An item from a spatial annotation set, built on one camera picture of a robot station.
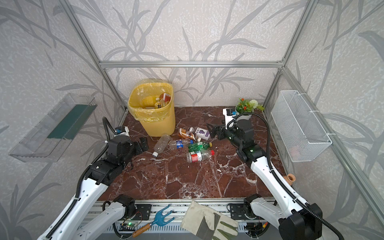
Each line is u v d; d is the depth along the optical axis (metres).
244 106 0.99
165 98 0.94
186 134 0.99
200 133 1.02
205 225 0.70
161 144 0.95
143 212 0.74
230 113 0.61
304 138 0.61
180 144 0.94
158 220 0.72
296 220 0.37
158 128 0.97
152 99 1.03
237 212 0.73
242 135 0.55
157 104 0.97
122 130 0.62
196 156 0.87
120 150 0.52
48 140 0.64
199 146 0.96
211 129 0.65
